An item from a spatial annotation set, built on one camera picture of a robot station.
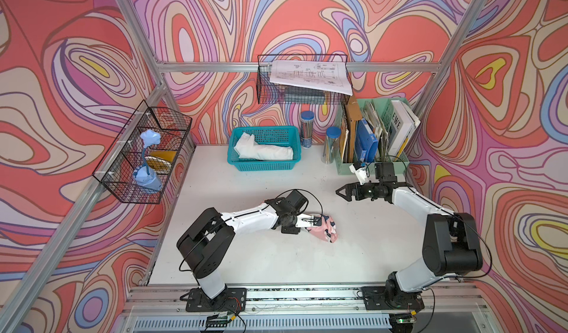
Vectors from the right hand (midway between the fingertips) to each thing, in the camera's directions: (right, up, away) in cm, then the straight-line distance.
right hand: (346, 194), depth 91 cm
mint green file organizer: (+23, +41, +15) cm, 49 cm away
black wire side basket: (-72, +15, -21) cm, 76 cm away
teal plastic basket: (-36, +29, +28) cm, 54 cm away
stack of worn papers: (+13, +36, +8) cm, 40 cm away
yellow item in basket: (-66, +14, -20) cm, 70 cm away
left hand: (-20, -10, -2) cm, 23 cm away
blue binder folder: (+10, +23, +6) cm, 25 cm away
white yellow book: (+26, +30, +2) cm, 39 cm away
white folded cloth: (-45, +21, +18) cm, 53 cm away
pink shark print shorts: (-10, -12, -9) cm, 18 cm away
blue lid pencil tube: (-15, +31, +20) cm, 40 cm away
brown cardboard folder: (+2, +33, -5) cm, 33 cm away
